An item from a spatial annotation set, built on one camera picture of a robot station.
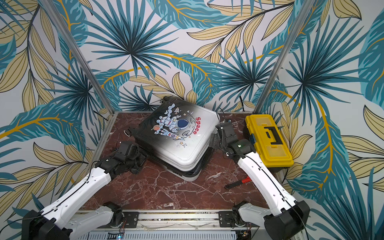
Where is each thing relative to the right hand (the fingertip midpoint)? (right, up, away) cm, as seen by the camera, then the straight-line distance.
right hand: (219, 139), depth 77 cm
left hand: (-38, -12, +3) cm, 39 cm away
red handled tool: (+18, -25, +10) cm, 32 cm away
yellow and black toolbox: (+27, +3, +11) cm, 29 cm away
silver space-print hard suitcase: (-23, +1, +2) cm, 23 cm away
